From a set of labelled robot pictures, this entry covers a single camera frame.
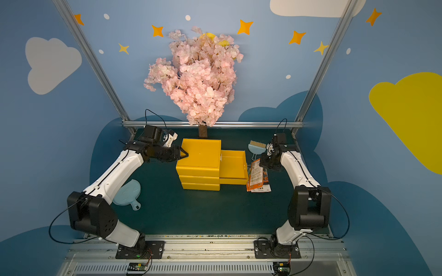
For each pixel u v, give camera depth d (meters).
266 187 0.93
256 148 1.14
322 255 0.73
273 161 0.75
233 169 0.91
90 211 0.43
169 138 0.70
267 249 0.75
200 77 0.59
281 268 0.73
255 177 0.91
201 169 0.77
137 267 0.72
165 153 0.71
